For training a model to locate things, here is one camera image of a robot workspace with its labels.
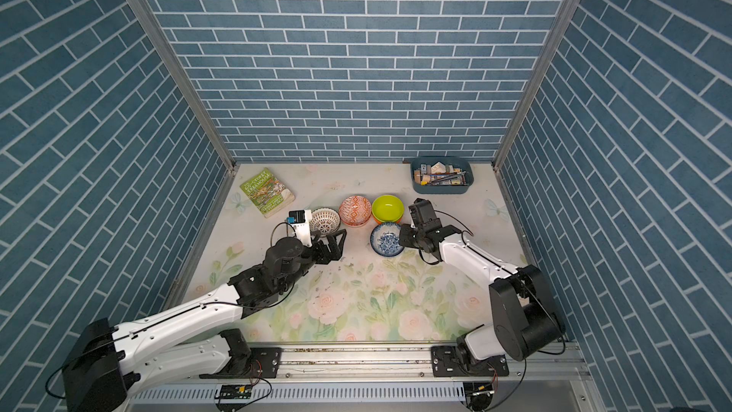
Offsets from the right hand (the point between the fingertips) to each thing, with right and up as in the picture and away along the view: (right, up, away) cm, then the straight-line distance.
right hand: (404, 235), depth 90 cm
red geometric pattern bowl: (-17, +7, +12) cm, 22 cm away
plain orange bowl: (-7, +3, +5) cm, 9 cm away
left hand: (-18, +2, -15) cm, 23 cm away
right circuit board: (+17, -36, -20) cm, 45 cm away
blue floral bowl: (-6, -2, +5) cm, 8 cm away
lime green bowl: (-5, +8, +10) cm, 14 cm away
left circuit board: (-45, -37, -18) cm, 62 cm away
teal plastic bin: (+27, +26, +26) cm, 45 cm away
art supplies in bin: (+17, +21, +25) cm, 37 cm away
